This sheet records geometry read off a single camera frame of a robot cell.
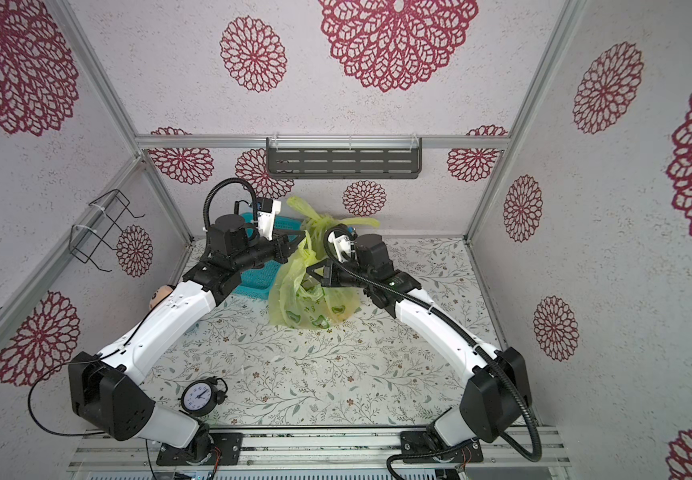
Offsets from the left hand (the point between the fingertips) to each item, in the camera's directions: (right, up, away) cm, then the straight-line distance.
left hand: (303, 234), depth 74 cm
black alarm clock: (-28, -43, +6) cm, 52 cm away
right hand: (+1, -8, -3) cm, 9 cm away
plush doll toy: (-47, -17, +18) cm, 53 cm away
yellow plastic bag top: (+1, +5, +21) cm, 21 cm away
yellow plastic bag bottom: (-2, -17, +6) cm, 18 cm away
